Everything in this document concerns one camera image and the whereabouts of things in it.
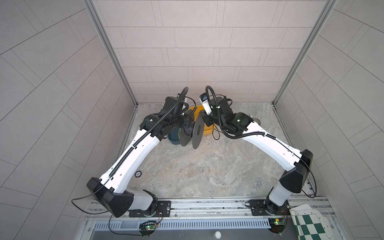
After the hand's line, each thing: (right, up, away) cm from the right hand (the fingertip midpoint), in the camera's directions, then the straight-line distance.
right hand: (204, 110), depth 75 cm
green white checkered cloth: (+48, -52, -8) cm, 71 cm away
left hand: (-7, -3, -4) cm, 8 cm away
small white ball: (+5, -50, -16) cm, 53 cm away
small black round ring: (-36, -35, +7) cm, 51 cm away
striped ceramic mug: (+36, -6, +26) cm, 45 cm away
